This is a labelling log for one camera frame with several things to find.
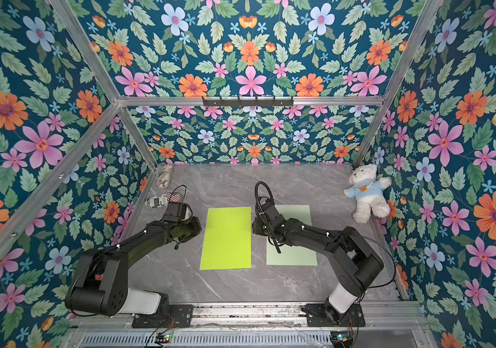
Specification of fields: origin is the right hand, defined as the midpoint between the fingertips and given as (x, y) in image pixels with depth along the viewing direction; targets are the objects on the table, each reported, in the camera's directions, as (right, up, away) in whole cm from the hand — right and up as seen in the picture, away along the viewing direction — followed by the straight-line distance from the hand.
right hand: (256, 225), depth 90 cm
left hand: (-22, -1, +2) cm, 22 cm away
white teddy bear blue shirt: (+51, +14, +9) cm, 54 cm away
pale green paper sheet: (+14, -12, -3) cm, 19 cm away
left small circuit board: (-31, -35, -18) cm, 50 cm away
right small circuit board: (+30, -35, -17) cm, 49 cm away
